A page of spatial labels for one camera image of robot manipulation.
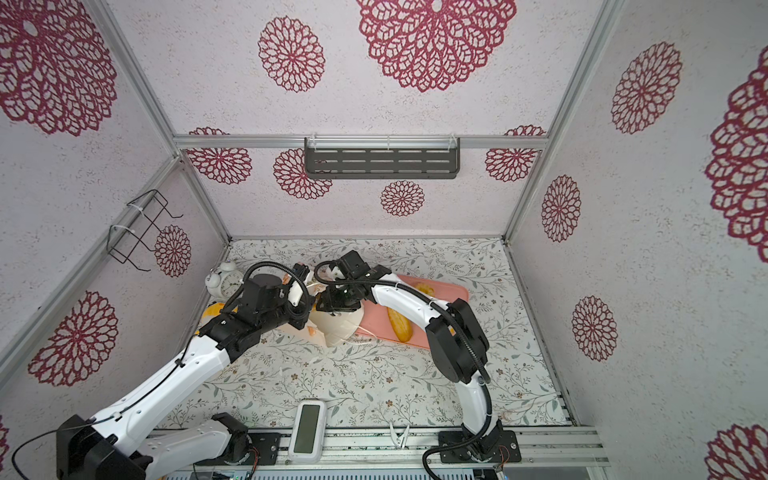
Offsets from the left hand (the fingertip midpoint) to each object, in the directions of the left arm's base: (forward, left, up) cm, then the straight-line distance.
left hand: (312, 303), depth 79 cm
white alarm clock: (+15, +32, -11) cm, 38 cm away
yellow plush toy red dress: (+4, +34, -11) cm, 36 cm away
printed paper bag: (+3, -4, -19) cm, 19 cm away
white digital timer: (-28, 0, -15) cm, 31 cm away
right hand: (+4, -1, -5) cm, 7 cm away
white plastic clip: (-30, -22, -17) cm, 41 cm away
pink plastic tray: (+5, -16, -18) cm, 24 cm away
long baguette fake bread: (+1, -25, -15) cm, 29 cm away
